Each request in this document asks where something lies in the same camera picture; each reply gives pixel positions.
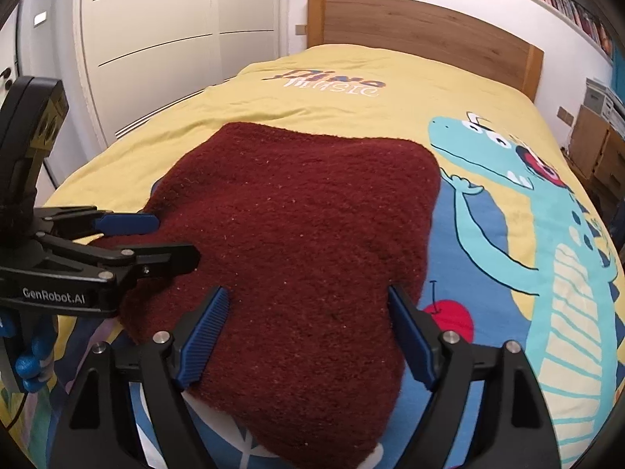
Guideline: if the dark red knitted sweater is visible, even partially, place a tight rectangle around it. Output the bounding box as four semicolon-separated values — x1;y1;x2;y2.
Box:
120;123;441;468

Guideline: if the left hand blue glove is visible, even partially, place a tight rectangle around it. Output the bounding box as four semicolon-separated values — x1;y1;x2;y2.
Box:
1;311;58;393

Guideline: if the white door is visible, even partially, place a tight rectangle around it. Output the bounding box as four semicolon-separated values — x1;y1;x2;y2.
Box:
0;7;55;206

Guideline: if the yellow dinosaur bedspread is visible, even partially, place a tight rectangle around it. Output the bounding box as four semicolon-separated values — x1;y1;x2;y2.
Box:
1;45;624;468

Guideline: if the white wardrobe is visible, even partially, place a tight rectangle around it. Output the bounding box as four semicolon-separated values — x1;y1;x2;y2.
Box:
77;0;279;144

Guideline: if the wooden nightstand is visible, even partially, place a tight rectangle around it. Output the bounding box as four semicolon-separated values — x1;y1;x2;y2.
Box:
568;105;625;220

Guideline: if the wooden headboard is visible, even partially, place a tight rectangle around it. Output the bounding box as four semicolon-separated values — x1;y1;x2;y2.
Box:
306;0;545;100

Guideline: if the grey storage box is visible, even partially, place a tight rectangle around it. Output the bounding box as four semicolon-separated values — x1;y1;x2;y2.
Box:
584;79;625;136

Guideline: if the black cable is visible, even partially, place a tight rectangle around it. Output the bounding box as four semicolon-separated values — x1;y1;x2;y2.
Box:
0;389;31;433

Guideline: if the black door handle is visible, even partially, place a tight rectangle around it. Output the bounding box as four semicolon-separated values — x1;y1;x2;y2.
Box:
0;67;14;91

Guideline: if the wall socket plate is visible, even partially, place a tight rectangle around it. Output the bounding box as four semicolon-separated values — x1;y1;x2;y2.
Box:
557;107;574;127

